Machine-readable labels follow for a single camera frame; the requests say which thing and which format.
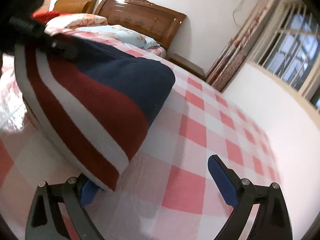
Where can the pink floral pillow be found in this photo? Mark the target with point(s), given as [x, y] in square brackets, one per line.
[73, 21]

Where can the window with metal bars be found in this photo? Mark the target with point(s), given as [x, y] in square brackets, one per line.
[288, 48]

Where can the red floral curtain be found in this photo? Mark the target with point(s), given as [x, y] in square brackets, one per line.
[238, 48]

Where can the dark wooden nightstand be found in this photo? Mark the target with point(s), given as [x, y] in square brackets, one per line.
[186, 65]

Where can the red blanket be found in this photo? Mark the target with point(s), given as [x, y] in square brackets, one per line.
[44, 16]

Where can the pink white checkered bedsheet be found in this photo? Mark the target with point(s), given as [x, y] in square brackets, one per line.
[204, 171]

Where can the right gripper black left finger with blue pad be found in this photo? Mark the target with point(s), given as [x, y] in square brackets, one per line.
[45, 220]

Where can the light blue floral quilt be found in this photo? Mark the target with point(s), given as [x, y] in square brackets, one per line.
[122, 34]

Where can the red white navy striped sweater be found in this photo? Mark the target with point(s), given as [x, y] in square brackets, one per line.
[95, 102]

